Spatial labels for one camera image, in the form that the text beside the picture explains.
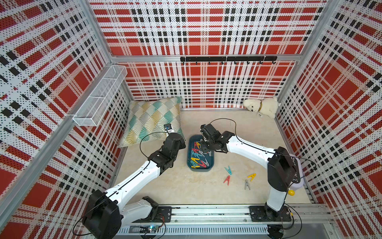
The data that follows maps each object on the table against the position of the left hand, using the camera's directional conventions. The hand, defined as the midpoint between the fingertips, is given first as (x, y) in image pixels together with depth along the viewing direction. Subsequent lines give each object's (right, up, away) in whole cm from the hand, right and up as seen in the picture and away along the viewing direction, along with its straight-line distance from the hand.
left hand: (181, 136), depth 83 cm
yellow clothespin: (+7, -16, +10) cm, 20 cm away
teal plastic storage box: (+10, -16, +10) cm, 22 cm away
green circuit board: (-14, -43, -13) cm, 47 cm away
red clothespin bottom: (+27, -25, +3) cm, 37 cm away
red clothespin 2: (+8, -11, +13) cm, 19 cm away
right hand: (+15, -6, +4) cm, 17 cm away
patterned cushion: (-22, +10, +11) cm, 26 cm away
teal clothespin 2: (+9, -14, +13) cm, 21 cm away
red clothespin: (+8, -8, +17) cm, 20 cm away
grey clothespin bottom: (+38, -28, +1) cm, 47 cm away
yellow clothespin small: (+8, -20, +7) cm, 22 cm away
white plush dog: (+63, +20, +30) cm, 72 cm away
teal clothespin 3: (+29, -22, +6) cm, 37 cm away
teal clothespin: (+6, -13, +13) cm, 19 cm away
